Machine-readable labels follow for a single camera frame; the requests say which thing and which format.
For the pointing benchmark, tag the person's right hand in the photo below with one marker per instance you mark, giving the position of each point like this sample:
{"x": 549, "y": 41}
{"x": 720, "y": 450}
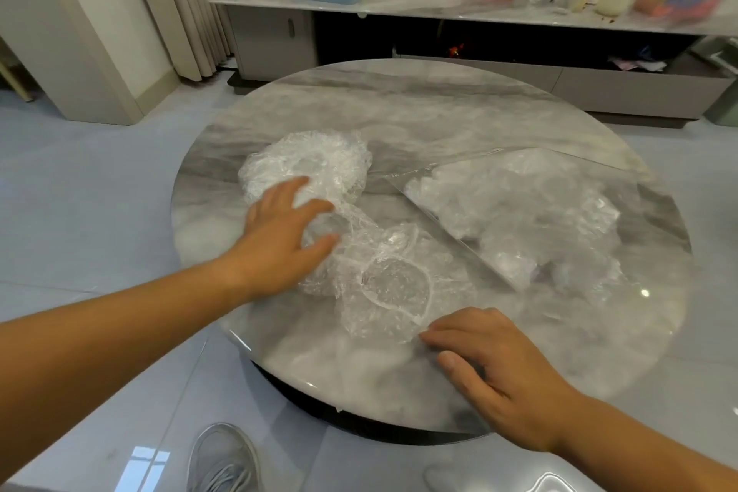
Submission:
{"x": 507, "y": 376}

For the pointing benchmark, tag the person's left hand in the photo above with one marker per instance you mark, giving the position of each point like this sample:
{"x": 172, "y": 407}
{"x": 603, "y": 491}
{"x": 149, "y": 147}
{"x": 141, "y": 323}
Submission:
{"x": 277, "y": 250}

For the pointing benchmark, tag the pile of clear plastic caps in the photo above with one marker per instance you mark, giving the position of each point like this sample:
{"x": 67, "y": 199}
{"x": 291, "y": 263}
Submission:
{"x": 300, "y": 163}

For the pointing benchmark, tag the clear plastic cap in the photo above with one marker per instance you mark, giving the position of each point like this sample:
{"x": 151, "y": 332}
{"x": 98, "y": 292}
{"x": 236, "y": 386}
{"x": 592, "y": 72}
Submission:
{"x": 386, "y": 273}

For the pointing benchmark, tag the clear bag of caps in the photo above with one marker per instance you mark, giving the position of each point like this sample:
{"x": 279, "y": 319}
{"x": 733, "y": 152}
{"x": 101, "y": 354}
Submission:
{"x": 536, "y": 215}

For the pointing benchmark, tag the person's left forearm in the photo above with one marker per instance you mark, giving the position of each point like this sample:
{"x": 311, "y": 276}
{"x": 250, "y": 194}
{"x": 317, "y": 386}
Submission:
{"x": 98, "y": 371}

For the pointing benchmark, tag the black table base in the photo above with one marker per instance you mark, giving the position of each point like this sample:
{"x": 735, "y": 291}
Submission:
{"x": 369, "y": 423}

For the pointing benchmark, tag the long grey low cabinet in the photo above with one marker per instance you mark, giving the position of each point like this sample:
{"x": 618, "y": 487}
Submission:
{"x": 268, "y": 42}

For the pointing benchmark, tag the grey sneaker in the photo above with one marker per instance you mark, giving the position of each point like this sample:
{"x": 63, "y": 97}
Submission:
{"x": 223, "y": 461}

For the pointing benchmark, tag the light wooden chair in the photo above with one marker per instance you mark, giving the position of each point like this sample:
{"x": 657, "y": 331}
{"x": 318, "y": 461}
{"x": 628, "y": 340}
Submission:
{"x": 17, "y": 77}

